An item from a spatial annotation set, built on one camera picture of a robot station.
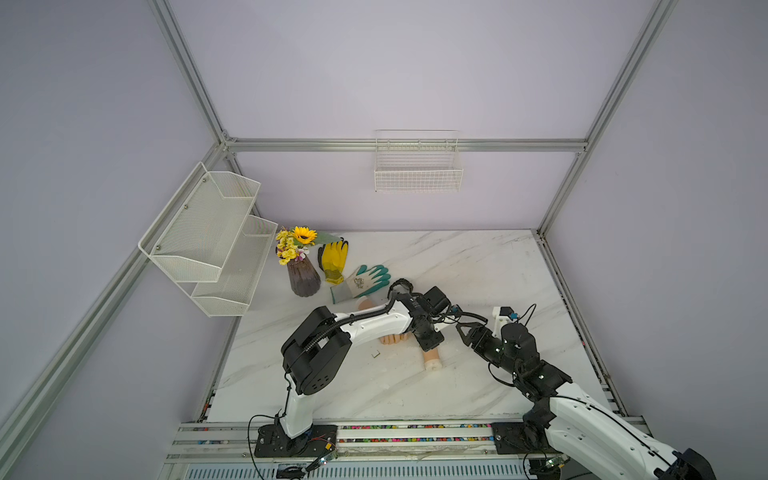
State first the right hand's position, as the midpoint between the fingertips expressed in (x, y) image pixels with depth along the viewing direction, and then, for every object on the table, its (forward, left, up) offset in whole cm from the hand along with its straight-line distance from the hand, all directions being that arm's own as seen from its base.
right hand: (463, 333), depth 83 cm
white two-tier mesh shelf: (+24, +73, +16) cm, 78 cm away
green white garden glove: (+24, +31, -8) cm, 40 cm away
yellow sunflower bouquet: (+19, +48, +18) cm, 54 cm away
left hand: (+1, +9, -5) cm, 11 cm away
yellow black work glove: (+35, +42, -7) cm, 55 cm away
